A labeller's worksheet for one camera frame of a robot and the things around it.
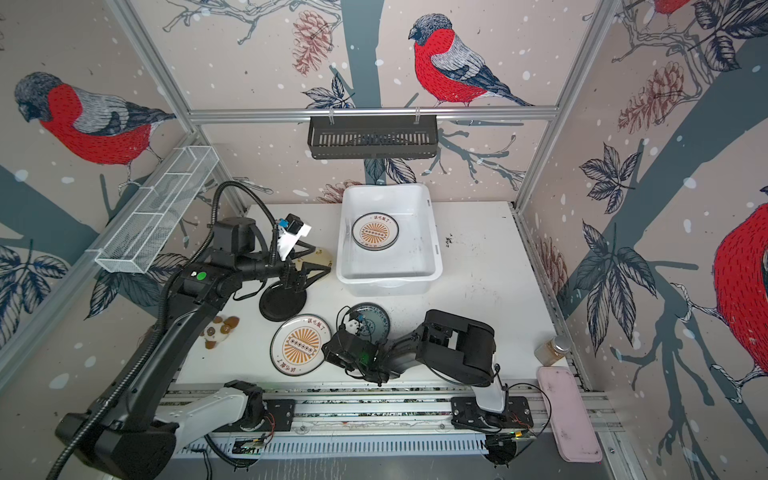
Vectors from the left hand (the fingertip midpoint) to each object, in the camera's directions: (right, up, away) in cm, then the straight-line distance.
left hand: (317, 258), depth 67 cm
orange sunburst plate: (-11, -28, +18) cm, 35 cm away
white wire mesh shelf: (-46, +12, +11) cm, 49 cm away
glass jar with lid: (+59, -25, +8) cm, 64 cm away
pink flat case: (+61, -39, +4) cm, 72 cm away
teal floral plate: (+12, -22, +22) cm, 34 cm away
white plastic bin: (+22, -7, +34) cm, 41 cm away
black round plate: (-18, -17, +25) cm, 36 cm away
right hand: (-4, -29, +16) cm, 33 cm away
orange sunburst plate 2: (+11, +7, +43) cm, 45 cm away
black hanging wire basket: (+10, +41, +39) cm, 57 cm away
